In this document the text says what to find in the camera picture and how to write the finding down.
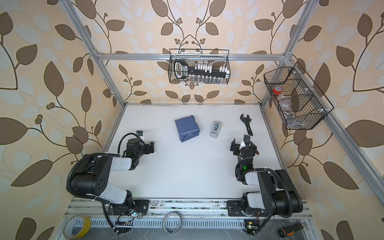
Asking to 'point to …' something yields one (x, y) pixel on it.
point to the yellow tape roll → (77, 226)
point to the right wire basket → (299, 100)
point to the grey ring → (164, 222)
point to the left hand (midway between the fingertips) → (146, 140)
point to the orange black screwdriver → (284, 231)
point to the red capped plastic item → (277, 90)
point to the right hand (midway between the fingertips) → (243, 142)
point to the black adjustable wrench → (247, 121)
